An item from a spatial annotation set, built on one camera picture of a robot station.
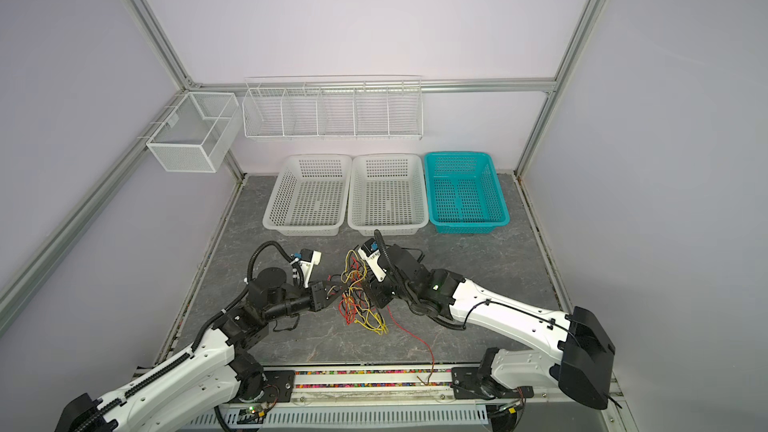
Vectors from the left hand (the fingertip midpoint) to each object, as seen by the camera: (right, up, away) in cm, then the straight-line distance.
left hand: (346, 292), depth 74 cm
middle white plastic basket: (+9, +26, +42) cm, 50 cm away
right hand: (+5, +2, +1) cm, 6 cm away
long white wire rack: (-8, +54, +25) cm, 61 cm away
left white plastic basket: (-20, +25, +39) cm, 50 cm away
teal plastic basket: (+39, +26, +42) cm, 63 cm away
